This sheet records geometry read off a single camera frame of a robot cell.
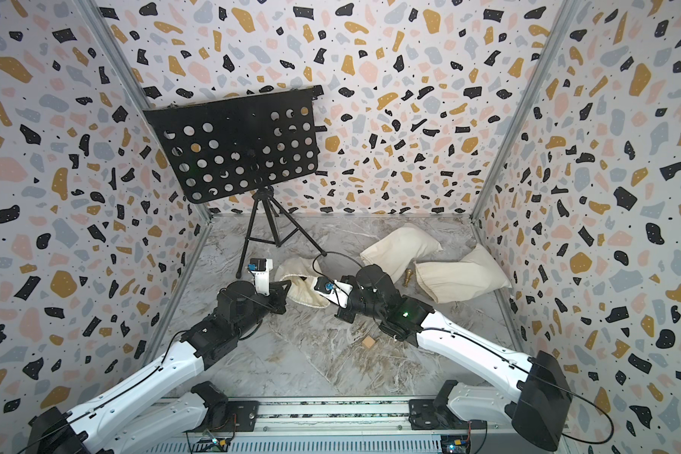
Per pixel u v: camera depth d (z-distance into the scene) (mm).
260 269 659
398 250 1004
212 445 714
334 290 575
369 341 855
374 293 526
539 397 391
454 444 716
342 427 731
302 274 779
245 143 778
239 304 568
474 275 963
